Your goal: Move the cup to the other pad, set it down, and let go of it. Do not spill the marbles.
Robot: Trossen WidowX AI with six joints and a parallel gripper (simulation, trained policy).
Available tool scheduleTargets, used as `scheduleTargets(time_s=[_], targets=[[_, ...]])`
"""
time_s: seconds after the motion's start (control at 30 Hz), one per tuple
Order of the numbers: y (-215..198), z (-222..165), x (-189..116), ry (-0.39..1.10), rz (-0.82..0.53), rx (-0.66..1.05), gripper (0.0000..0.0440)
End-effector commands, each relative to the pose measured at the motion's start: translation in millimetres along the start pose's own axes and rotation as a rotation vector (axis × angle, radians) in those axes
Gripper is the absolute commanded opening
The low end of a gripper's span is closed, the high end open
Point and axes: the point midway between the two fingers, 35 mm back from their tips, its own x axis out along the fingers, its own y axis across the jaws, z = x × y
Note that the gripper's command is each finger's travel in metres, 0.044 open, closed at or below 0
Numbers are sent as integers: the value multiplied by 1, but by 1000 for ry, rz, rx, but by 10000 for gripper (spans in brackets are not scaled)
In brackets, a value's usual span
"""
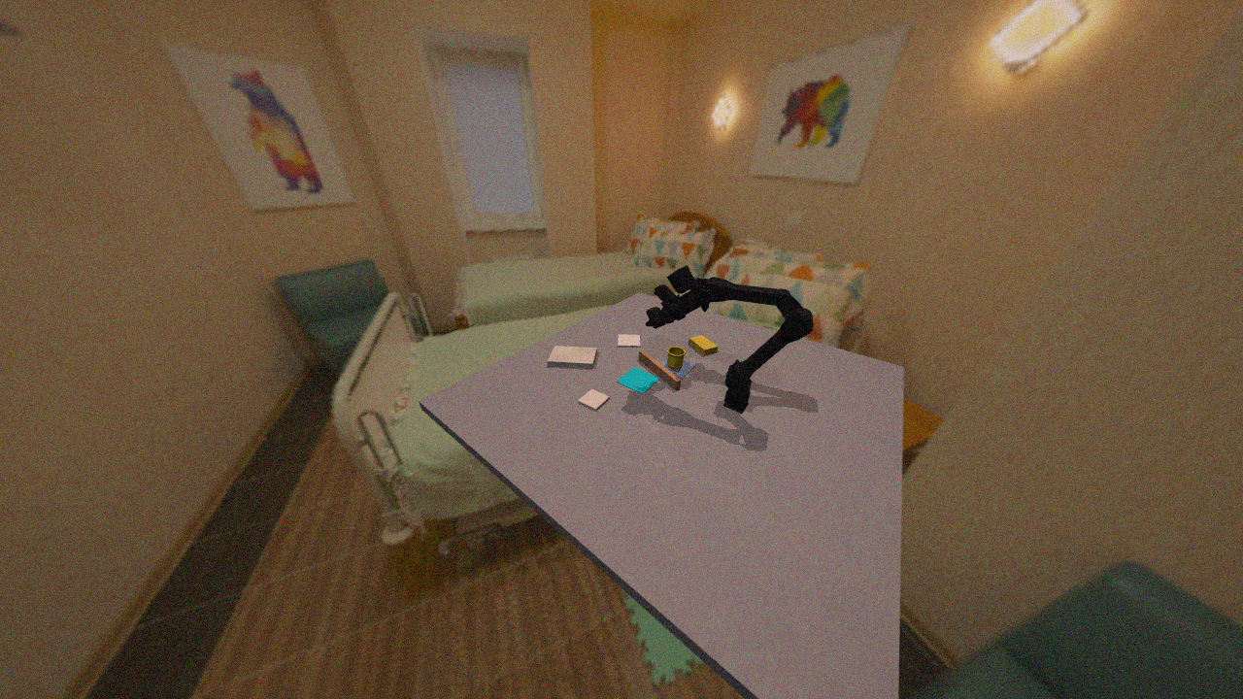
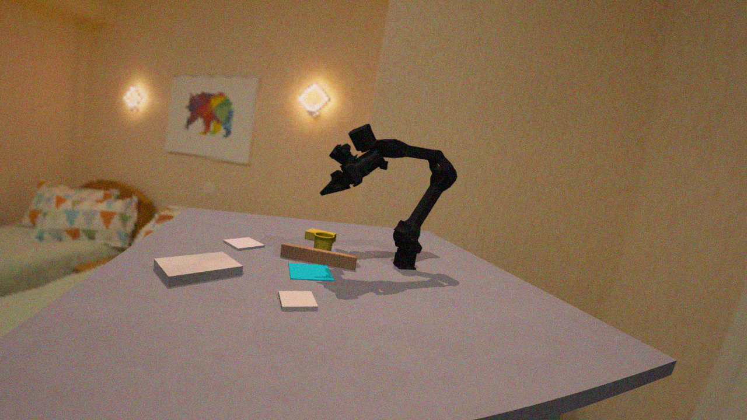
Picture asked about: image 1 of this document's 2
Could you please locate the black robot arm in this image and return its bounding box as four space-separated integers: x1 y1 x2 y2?
654 265 813 414

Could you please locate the beige flat rectangular block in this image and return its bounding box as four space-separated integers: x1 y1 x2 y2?
547 346 597 369

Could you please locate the brown wooden plank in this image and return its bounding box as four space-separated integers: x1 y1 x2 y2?
639 350 681 391

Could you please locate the yellow rectangular block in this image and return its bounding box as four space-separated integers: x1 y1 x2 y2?
689 335 718 354

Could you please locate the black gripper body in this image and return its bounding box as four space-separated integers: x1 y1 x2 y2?
646 296 687 330

